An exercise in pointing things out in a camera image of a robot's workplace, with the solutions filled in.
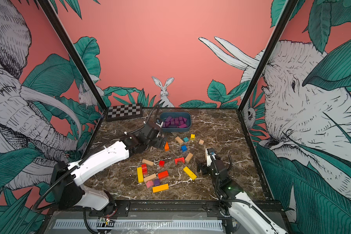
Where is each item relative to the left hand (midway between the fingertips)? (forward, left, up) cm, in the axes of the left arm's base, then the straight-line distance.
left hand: (160, 132), depth 80 cm
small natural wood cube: (+5, -27, -20) cm, 34 cm away
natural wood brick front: (-18, +7, -20) cm, 28 cm away
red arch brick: (-8, -11, -19) cm, 23 cm away
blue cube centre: (0, -15, -20) cm, 25 cm away
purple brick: (+23, -14, -20) cm, 33 cm away
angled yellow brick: (-17, -17, -20) cm, 31 cm away
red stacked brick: (-14, +11, -20) cm, 26 cm away
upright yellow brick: (-16, +13, -21) cm, 29 cm away
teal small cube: (+7, -16, -20) cm, 27 cm away
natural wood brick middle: (-8, +9, -21) cm, 24 cm away
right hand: (-10, -24, -10) cm, 28 cm away
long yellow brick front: (-25, +1, -20) cm, 32 cm away
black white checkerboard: (+35, +33, -18) cm, 51 cm away
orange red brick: (-17, 0, -21) cm, 27 cm away
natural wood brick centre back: (+6, -11, -19) cm, 23 cm away
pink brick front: (-22, +7, -20) cm, 30 cm away
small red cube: (-10, +1, -21) cm, 23 cm away
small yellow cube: (+9, -21, -19) cm, 29 cm away
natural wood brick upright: (-7, -17, -20) cm, 27 cm away
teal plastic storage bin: (+22, -10, -19) cm, 31 cm away
